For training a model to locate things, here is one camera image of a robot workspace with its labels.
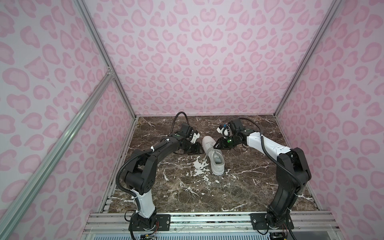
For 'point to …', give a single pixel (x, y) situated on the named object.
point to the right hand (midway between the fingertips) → (217, 145)
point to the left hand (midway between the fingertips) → (202, 149)
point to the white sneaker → (215, 155)
